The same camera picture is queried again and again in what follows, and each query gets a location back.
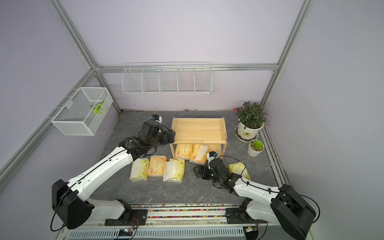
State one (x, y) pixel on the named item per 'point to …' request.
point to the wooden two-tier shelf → (211, 131)
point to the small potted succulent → (255, 147)
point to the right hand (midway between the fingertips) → (197, 169)
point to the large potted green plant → (251, 117)
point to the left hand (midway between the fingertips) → (168, 134)
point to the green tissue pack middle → (174, 170)
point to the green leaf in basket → (96, 107)
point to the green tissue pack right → (239, 168)
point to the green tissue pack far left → (139, 171)
